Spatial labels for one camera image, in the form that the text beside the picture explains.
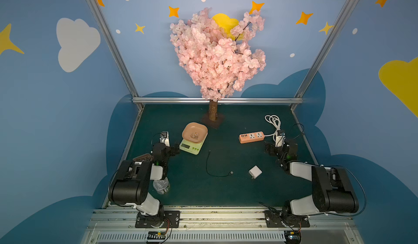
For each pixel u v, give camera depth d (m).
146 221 0.68
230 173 0.88
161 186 0.79
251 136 1.01
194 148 0.98
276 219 0.74
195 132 1.02
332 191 0.46
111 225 1.12
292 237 0.73
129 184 0.45
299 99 1.18
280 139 0.81
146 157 0.93
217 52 0.61
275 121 1.11
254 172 0.88
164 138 0.80
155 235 0.73
